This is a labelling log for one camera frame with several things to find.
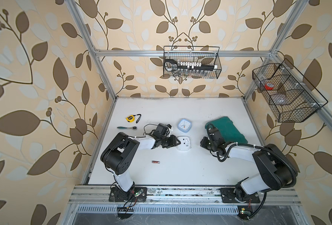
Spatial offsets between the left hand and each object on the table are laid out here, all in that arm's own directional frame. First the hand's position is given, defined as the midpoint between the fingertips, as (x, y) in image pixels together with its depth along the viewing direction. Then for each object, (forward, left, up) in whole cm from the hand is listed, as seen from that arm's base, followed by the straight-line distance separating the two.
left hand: (177, 141), depth 90 cm
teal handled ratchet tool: (+12, +31, -3) cm, 34 cm away
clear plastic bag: (+9, -52, +31) cm, 61 cm away
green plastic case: (+9, -36, -1) cm, 37 cm away
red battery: (-12, +14, -5) cm, 19 cm away
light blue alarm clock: (+14, -5, -2) cm, 15 cm away
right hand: (+2, -16, -3) cm, 16 cm away
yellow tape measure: (+20, +35, -2) cm, 40 cm away
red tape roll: (+21, -53, +30) cm, 64 cm away
